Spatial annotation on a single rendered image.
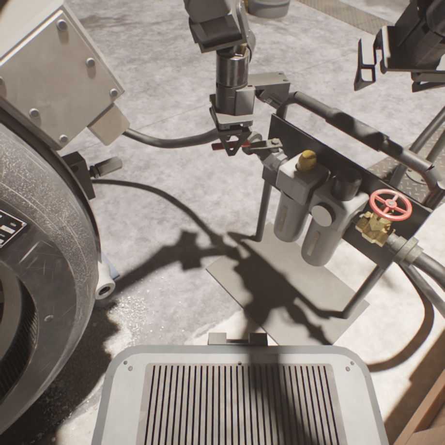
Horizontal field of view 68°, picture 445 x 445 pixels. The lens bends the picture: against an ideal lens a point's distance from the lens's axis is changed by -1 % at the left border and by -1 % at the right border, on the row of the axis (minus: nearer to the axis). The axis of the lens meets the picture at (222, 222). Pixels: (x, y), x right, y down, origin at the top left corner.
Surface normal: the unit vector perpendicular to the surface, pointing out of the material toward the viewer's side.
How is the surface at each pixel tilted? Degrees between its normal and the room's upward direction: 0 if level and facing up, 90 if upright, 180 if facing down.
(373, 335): 0
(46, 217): 89
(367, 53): 30
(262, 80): 0
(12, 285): 78
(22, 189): 86
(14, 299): 71
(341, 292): 0
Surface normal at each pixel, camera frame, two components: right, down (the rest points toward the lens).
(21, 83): 0.66, 0.60
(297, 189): -0.76, 0.50
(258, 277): 0.02, -0.62
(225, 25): -0.15, 0.84
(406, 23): -1.00, -0.01
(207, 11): 0.00, 0.99
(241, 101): 0.22, 0.76
